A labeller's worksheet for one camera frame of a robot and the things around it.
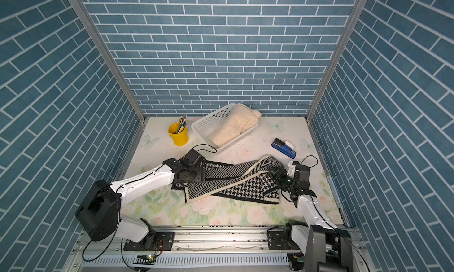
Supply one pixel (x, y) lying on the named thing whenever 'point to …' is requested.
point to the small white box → (289, 144)
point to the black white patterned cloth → (250, 181)
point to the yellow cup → (180, 139)
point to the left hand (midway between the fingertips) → (203, 178)
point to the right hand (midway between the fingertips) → (273, 172)
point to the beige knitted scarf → (242, 119)
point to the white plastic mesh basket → (204, 128)
